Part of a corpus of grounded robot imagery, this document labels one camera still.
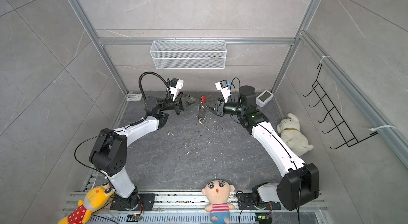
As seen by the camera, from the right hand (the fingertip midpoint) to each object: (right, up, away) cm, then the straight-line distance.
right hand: (206, 106), depth 68 cm
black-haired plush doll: (+5, -38, +1) cm, 39 cm away
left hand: (-2, +1, -2) cm, 4 cm away
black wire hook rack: (+56, -3, +1) cm, 56 cm away
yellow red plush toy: (-49, -41, +1) cm, 64 cm away
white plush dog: (+47, -14, +20) cm, 53 cm away
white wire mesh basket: (-12, +33, +33) cm, 48 cm away
